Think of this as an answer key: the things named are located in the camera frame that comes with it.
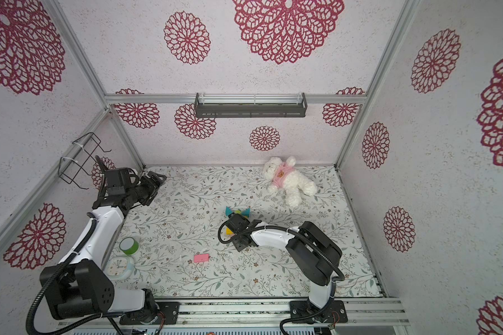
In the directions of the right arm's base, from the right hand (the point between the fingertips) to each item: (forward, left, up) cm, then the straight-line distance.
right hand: (241, 236), depth 92 cm
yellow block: (+2, +5, +12) cm, 13 cm away
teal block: (+13, -2, 0) cm, 13 cm away
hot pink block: (-10, +16, +1) cm, 19 cm away
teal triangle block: (+13, +7, 0) cm, 15 cm away
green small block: (+13, +3, -1) cm, 14 cm away
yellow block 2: (-6, +3, +17) cm, 18 cm away
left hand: (+12, +30, +22) cm, 39 cm away
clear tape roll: (-17, +43, +2) cm, 46 cm away
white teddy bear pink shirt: (+30, -20, +6) cm, 37 cm away
